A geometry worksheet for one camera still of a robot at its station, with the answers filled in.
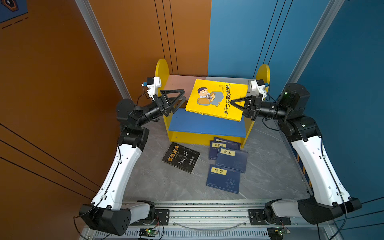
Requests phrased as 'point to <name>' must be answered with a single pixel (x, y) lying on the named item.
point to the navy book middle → (232, 159)
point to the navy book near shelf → (214, 146)
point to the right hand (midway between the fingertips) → (230, 105)
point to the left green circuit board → (147, 232)
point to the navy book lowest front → (223, 178)
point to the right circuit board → (276, 233)
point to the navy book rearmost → (230, 144)
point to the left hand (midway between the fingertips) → (185, 96)
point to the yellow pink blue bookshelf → (183, 125)
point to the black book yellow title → (181, 157)
